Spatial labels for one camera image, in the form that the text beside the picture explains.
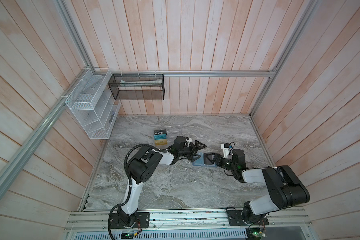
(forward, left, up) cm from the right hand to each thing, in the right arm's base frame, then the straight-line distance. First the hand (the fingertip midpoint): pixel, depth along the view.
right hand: (209, 156), depth 92 cm
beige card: (+11, +32, -2) cm, 34 cm away
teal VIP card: (+14, +32, +1) cm, 35 cm away
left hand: (+1, +3, +3) cm, 5 cm away
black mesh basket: (+31, +45, +30) cm, 62 cm away
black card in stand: (+17, +33, +3) cm, 37 cm away
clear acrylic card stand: (+22, +36, 0) cm, 43 cm away
